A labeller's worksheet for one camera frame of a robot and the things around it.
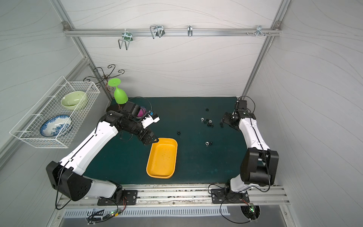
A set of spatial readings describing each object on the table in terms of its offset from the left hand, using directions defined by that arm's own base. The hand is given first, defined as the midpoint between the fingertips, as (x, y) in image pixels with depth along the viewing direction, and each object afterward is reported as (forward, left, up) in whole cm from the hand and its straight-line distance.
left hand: (153, 135), depth 74 cm
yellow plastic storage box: (-6, -2, -22) cm, 23 cm away
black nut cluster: (+24, -35, -21) cm, 47 cm away
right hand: (+16, -45, -6) cm, 48 cm away
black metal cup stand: (+49, +48, +4) cm, 69 cm away
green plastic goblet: (+28, +27, +2) cm, 39 cm away
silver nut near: (+7, -32, -20) cm, 38 cm away
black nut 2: (+15, -12, -21) cm, 28 cm away
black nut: (+38, -34, -22) cm, 56 cm away
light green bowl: (+12, +41, +14) cm, 45 cm away
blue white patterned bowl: (-3, +43, +12) cm, 44 cm away
